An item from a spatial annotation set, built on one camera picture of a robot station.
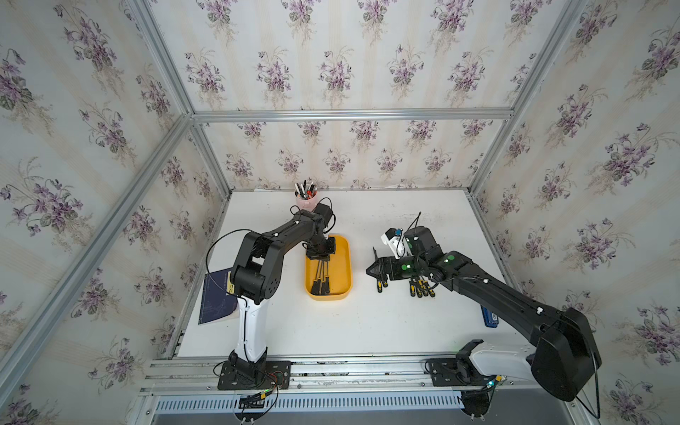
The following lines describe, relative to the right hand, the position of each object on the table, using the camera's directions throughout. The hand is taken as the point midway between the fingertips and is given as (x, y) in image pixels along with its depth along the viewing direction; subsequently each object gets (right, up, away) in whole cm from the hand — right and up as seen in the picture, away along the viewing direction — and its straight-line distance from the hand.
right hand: (377, 271), depth 79 cm
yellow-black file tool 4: (-16, -5, +12) cm, 21 cm away
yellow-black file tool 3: (-17, -6, +12) cm, 22 cm away
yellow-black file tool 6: (+13, -9, +10) cm, 19 cm away
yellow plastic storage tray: (-11, -4, +15) cm, 19 cm away
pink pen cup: (-25, +21, +25) cm, 41 cm away
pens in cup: (-27, +27, +29) cm, 48 cm away
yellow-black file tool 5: (+2, -8, +11) cm, 14 cm away
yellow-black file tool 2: (-19, -6, +13) cm, 24 cm away
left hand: (-14, +1, +17) cm, 22 cm away
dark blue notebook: (-52, -12, +5) cm, 53 cm away
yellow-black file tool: (-20, -6, +12) cm, 25 cm away
